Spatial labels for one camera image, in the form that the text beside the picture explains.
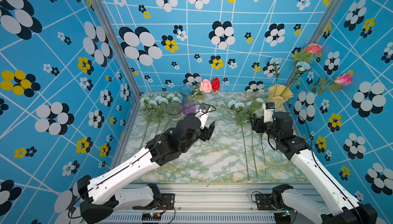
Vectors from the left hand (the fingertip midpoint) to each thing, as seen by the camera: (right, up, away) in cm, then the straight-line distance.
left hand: (210, 116), depth 64 cm
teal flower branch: (-40, +6, +44) cm, 60 cm away
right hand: (+26, -1, +14) cm, 30 cm away
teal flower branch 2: (-33, +8, +44) cm, 56 cm away
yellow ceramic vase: (+42, +8, +26) cm, 50 cm away
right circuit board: (+35, -48, +7) cm, 60 cm away
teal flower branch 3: (-24, +11, +46) cm, 53 cm away
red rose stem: (+4, +16, +19) cm, 25 cm away
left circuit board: (-28, -48, +8) cm, 56 cm away
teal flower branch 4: (+25, +3, +42) cm, 49 cm away
